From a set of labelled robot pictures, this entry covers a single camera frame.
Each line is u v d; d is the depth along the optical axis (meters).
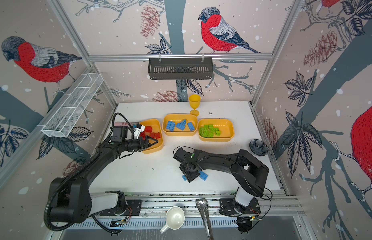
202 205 0.70
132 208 0.73
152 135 1.02
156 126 1.06
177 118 1.08
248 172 0.44
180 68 1.05
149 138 0.76
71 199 0.40
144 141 0.73
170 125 1.04
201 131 1.00
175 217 0.70
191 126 1.06
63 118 0.73
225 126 1.04
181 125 1.04
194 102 1.03
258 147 0.93
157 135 1.01
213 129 1.03
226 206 0.74
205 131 1.02
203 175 0.82
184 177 0.76
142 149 0.73
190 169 0.60
